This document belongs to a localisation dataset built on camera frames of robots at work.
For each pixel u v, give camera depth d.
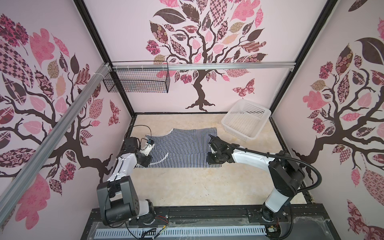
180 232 0.70
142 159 0.79
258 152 0.54
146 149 0.79
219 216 0.75
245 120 1.15
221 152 0.68
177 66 1.42
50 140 0.52
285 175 0.46
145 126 0.77
